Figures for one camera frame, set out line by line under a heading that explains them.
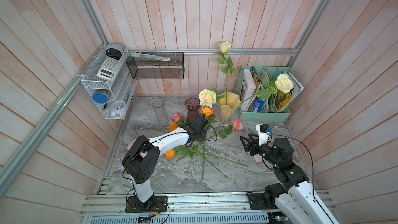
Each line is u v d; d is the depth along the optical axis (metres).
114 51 0.81
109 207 0.74
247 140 0.68
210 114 0.92
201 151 0.91
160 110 0.91
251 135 0.75
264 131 0.63
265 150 0.65
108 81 0.69
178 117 1.02
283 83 0.65
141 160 0.46
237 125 0.98
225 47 0.83
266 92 0.73
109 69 0.77
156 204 0.73
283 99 1.02
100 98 0.76
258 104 0.95
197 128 0.69
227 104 0.94
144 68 1.07
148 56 0.92
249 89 0.90
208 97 0.69
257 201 0.73
